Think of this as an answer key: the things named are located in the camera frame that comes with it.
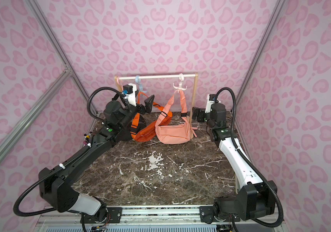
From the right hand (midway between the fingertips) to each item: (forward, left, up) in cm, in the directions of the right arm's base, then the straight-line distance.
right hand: (201, 107), depth 78 cm
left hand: (-3, +27, +13) cm, 30 cm away
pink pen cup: (-12, +69, -18) cm, 72 cm away
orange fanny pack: (0, +36, -21) cm, 42 cm away
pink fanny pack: (+4, +14, -30) cm, 33 cm away
